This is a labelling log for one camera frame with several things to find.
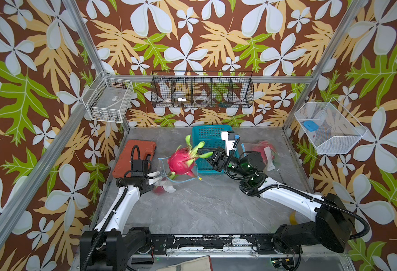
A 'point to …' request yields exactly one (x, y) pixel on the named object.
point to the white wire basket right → (331, 129)
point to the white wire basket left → (109, 100)
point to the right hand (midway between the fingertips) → (199, 153)
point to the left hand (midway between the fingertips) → (141, 176)
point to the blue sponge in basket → (311, 125)
